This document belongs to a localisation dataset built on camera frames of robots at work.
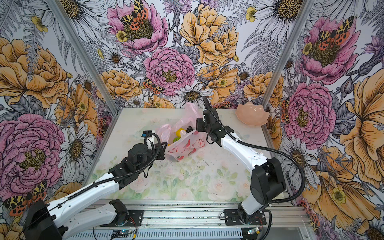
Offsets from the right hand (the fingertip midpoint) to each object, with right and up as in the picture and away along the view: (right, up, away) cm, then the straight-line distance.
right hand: (201, 125), depth 86 cm
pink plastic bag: (-10, -8, -7) cm, 15 cm away
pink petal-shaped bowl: (+41, +9, +34) cm, 53 cm away
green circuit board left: (-37, -50, -15) cm, 64 cm away
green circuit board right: (+25, -49, -14) cm, 57 cm away
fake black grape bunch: (-7, -3, +20) cm, 21 cm away
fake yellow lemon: (-14, -4, +11) cm, 19 cm away
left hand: (-18, -11, -8) cm, 22 cm away
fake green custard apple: (-16, -9, +12) cm, 21 cm away
